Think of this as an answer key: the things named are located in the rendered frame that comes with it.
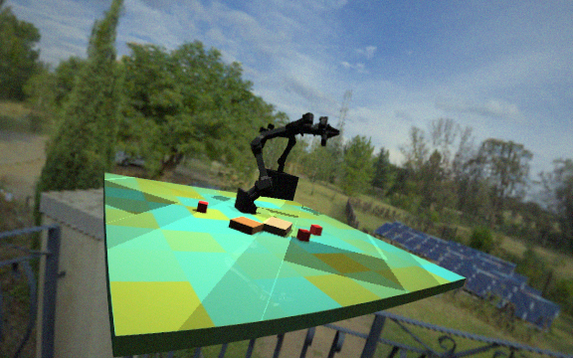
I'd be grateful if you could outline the beige rectangular block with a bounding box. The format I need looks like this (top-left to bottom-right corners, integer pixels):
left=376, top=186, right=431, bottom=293
left=262, top=217, right=292, bottom=237

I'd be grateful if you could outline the red cube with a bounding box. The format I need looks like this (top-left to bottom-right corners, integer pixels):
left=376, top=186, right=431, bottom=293
left=310, top=225, right=323, bottom=236
left=296, top=229, right=311, bottom=242
left=196, top=201, right=208, bottom=213

